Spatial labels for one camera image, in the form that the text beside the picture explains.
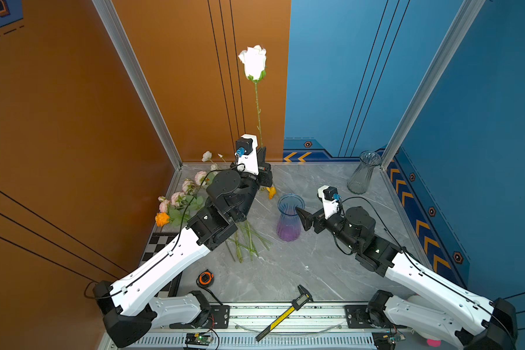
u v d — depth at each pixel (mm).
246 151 449
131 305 378
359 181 1091
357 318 725
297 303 756
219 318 737
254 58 398
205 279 791
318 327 725
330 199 576
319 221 609
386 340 706
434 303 454
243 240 911
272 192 1054
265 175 502
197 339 706
